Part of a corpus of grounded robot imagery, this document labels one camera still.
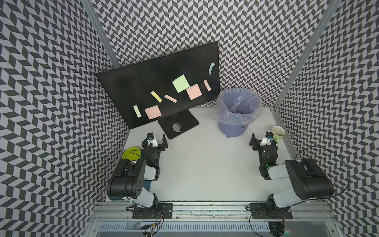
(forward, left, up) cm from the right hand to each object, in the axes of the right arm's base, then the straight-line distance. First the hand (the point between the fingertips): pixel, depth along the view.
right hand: (260, 136), depth 90 cm
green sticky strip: (+4, +71, +18) cm, 73 cm away
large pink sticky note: (+18, +41, +21) cm, 49 cm away
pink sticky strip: (+23, +33, +22) cm, 46 cm away
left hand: (+1, +64, +1) cm, 64 cm away
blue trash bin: (+10, +14, -7) cm, 19 cm away
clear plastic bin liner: (+18, +12, +8) cm, 23 cm away
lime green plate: (-19, +69, +16) cm, 73 cm away
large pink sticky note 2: (+7, +64, +16) cm, 66 cm away
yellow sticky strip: (+11, +61, +24) cm, 66 cm away
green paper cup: (+6, -15, -4) cm, 17 cm away
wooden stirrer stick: (+10, -29, -14) cm, 34 cm away
